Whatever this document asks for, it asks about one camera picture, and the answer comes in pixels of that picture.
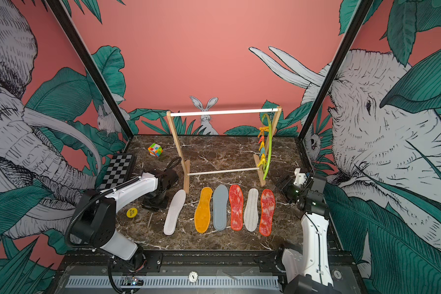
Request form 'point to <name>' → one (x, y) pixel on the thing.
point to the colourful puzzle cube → (155, 150)
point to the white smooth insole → (220, 197)
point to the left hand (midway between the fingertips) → (157, 208)
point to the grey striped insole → (177, 203)
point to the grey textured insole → (251, 213)
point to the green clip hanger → (265, 135)
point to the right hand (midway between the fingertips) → (273, 178)
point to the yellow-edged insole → (202, 214)
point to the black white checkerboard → (119, 171)
